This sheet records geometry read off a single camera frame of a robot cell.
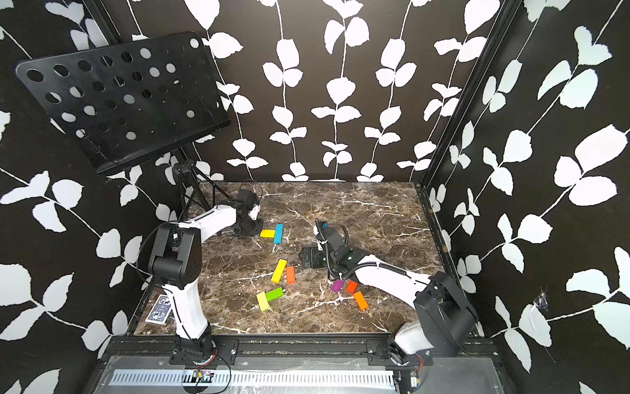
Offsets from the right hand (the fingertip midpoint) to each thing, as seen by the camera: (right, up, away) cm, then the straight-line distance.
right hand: (307, 251), depth 84 cm
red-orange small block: (-7, -10, +6) cm, 14 cm away
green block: (-12, -16, +2) cm, 20 cm away
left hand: (-22, +7, +15) cm, 27 cm away
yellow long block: (-11, -9, +6) cm, 15 cm away
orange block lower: (+19, -17, 0) cm, 26 cm away
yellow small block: (-18, +4, +17) cm, 25 cm away
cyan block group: (-13, +2, +16) cm, 21 cm away
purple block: (+11, -13, +3) cm, 17 cm away
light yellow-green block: (-16, -18, 0) cm, 24 cm away
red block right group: (+16, -14, +4) cm, 22 cm away
